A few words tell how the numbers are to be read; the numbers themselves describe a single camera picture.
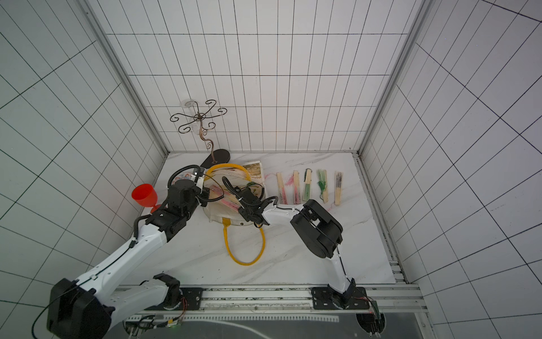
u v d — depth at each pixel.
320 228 0.55
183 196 0.59
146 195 0.83
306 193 1.01
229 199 0.71
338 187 1.04
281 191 1.03
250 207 0.73
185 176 1.04
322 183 1.04
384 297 0.74
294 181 1.07
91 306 0.38
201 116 0.92
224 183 0.73
